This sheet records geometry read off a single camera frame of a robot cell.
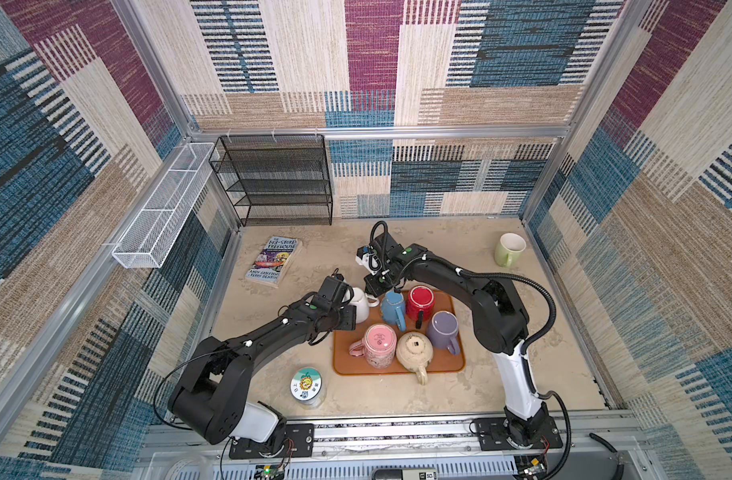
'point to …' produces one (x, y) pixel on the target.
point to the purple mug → (443, 331)
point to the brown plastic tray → (442, 362)
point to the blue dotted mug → (393, 309)
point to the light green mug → (509, 250)
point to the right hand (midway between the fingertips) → (371, 291)
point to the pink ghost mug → (378, 345)
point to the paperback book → (272, 260)
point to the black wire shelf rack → (276, 180)
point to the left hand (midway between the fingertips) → (349, 312)
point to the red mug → (420, 303)
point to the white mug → (362, 302)
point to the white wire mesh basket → (164, 212)
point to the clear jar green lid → (307, 387)
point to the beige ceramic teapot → (414, 352)
